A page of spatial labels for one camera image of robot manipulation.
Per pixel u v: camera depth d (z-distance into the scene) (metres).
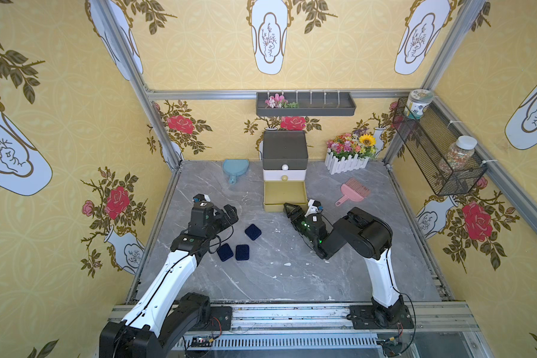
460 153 0.65
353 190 1.09
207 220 0.62
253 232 0.94
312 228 0.78
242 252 0.88
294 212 0.88
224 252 0.88
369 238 0.55
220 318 0.73
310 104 0.92
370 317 0.73
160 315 0.42
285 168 0.95
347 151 1.06
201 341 0.73
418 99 0.84
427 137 0.91
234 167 1.21
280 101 0.88
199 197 0.73
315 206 0.90
